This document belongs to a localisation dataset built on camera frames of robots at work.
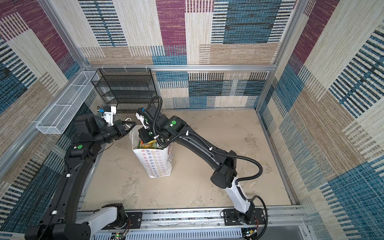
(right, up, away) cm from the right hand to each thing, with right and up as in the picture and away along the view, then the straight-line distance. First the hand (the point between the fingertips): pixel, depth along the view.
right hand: (143, 137), depth 71 cm
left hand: (-2, +7, -3) cm, 8 cm away
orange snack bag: (+2, -4, +9) cm, 10 cm away
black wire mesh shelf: (-23, +31, +39) cm, 55 cm away
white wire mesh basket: (-41, +8, 0) cm, 41 cm away
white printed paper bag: (+6, -13, +4) cm, 15 cm away
